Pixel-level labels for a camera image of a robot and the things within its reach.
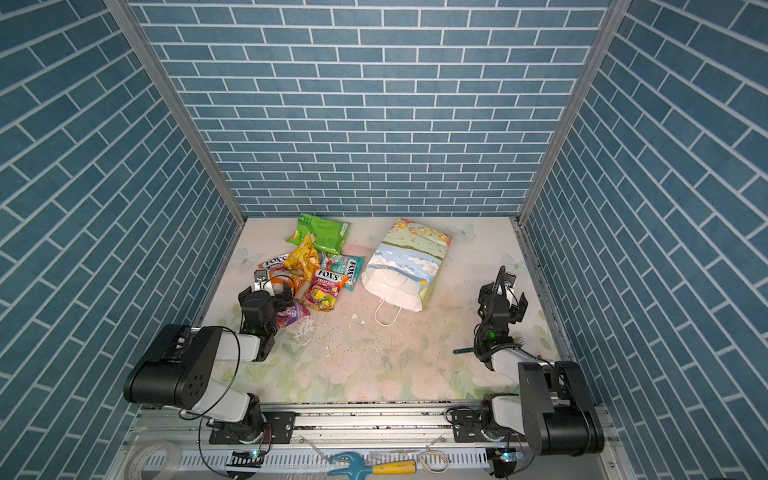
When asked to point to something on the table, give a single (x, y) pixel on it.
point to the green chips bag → (326, 234)
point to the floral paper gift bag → (405, 268)
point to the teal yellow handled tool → (380, 467)
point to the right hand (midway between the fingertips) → (507, 286)
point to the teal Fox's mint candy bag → (351, 267)
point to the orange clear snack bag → (282, 276)
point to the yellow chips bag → (306, 259)
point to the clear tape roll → (135, 466)
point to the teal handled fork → (464, 350)
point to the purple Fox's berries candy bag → (289, 315)
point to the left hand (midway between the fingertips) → (269, 283)
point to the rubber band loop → (425, 464)
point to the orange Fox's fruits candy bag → (275, 264)
